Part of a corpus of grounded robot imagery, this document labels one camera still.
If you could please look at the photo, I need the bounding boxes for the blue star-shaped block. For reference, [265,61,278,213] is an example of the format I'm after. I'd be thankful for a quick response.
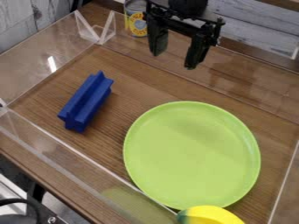
[57,71,113,133]

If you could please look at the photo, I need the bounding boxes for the yellow green toy banana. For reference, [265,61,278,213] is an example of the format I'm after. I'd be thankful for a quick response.
[176,206,245,224]

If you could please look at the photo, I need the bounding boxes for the lime green round plate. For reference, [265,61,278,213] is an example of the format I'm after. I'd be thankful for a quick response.
[122,101,261,210]

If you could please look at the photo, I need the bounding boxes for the black cable under table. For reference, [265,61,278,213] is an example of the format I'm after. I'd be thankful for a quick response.
[0,198,43,224]

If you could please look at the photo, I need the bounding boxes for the yellow labelled tin can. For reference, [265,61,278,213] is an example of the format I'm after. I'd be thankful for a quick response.
[124,0,146,38]

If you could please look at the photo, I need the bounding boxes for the clear acrylic enclosure walls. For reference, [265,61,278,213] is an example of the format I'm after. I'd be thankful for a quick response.
[0,5,299,224]

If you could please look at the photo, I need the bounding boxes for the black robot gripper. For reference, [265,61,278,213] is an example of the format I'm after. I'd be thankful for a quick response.
[145,0,225,70]

